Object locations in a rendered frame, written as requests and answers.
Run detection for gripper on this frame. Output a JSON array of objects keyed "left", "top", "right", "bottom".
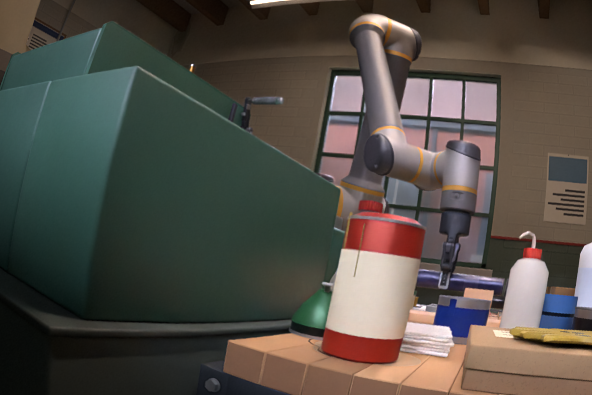
[{"left": 436, "top": 207, "right": 472, "bottom": 289}]

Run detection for dark purple form roller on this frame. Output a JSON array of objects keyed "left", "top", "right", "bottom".
[{"left": 415, "top": 268, "right": 509, "bottom": 293}]

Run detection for green duplicator body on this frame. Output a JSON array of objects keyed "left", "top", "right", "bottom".
[{"left": 0, "top": 21, "right": 348, "bottom": 395}]

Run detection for small cardboard box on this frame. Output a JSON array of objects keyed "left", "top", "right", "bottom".
[{"left": 463, "top": 287, "right": 495, "bottom": 302}]

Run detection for blue tin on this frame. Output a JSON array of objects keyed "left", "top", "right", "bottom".
[{"left": 434, "top": 294, "right": 492, "bottom": 345}]

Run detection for white folded cloth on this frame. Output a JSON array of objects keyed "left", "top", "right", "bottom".
[{"left": 399, "top": 323, "right": 455, "bottom": 359}]

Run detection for red and cream can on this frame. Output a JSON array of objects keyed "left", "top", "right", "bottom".
[{"left": 321, "top": 200, "right": 427, "bottom": 364}]

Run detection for white squeeze bottle red cap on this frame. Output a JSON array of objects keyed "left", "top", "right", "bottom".
[{"left": 499, "top": 230, "right": 551, "bottom": 330}]

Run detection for green framed window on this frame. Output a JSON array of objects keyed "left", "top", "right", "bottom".
[{"left": 314, "top": 68, "right": 502, "bottom": 269}]

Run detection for blue tape roll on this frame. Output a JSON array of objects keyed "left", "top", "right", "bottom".
[{"left": 539, "top": 293, "right": 579, "bottom": 331}]

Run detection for brown cardboard box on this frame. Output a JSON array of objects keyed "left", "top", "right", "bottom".
[{"left": 460, "top": 324, "right": 592, "bottom": 395}]

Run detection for yellow gloves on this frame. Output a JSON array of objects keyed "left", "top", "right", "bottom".
[{"left": 508, "top": 325, "right": 592, "bottom": 347}]

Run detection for white plastic bottle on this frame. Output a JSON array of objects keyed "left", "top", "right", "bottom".
[{"left": 573, "top": 241, "right": 592, "bottom": 310}]

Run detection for green funnel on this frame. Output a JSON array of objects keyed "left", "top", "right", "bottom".
[{"left": 289, "top": 281, "right": 335, "bottom": 338}]

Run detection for tan board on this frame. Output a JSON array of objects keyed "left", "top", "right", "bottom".
[{"left": 0, "top": 0, "right": 47, "bottom": 56}]

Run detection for cream wall poster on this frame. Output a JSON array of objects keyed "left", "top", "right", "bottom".
[{"left": 543, "top": 152, "right": 589, "bottom": 226}]

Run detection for grey crank handle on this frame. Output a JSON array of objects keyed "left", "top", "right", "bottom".
[{"left": 239, "top": 95, "right": 285, "bottom": 132}]

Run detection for blue framed wall notice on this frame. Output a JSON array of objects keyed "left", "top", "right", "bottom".
[{"left": 26, "top": 19, "right": 67, "bottom": 52}]

